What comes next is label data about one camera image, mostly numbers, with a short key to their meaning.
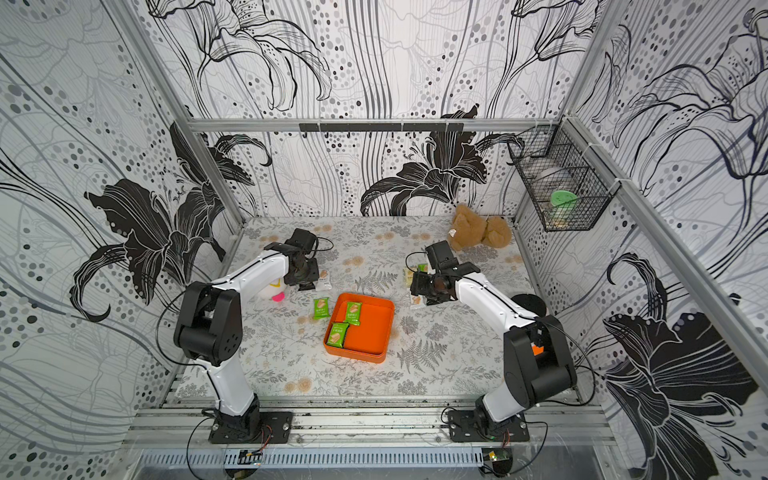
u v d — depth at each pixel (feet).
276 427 2.41
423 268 3.42
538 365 1.43
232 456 2.30
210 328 1.61
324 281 3.23
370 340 2.90
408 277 3.31
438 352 2.82
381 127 2.98
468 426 2.38
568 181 2.60
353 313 3.04
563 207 2.34
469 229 3.41
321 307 3.08
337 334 2.82
